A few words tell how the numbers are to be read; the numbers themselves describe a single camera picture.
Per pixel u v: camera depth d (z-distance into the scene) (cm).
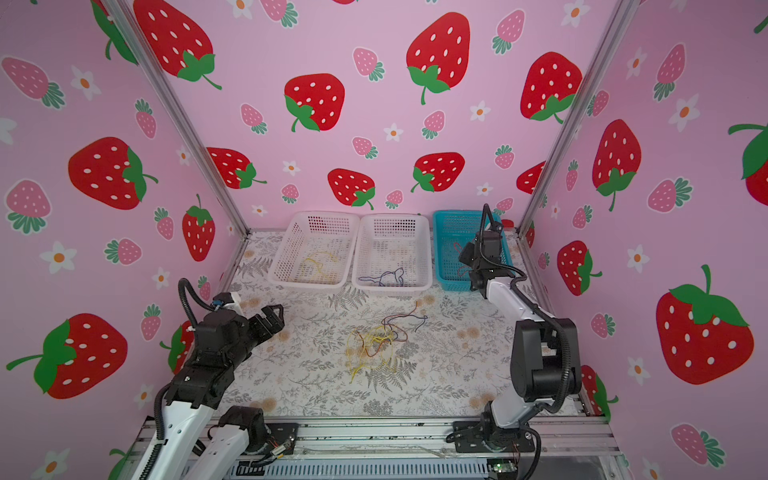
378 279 101
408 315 96
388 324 94
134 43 72
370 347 89
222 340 55
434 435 76
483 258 69
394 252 114
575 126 88
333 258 111
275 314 71
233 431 63
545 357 45
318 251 114
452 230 109
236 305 66
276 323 68
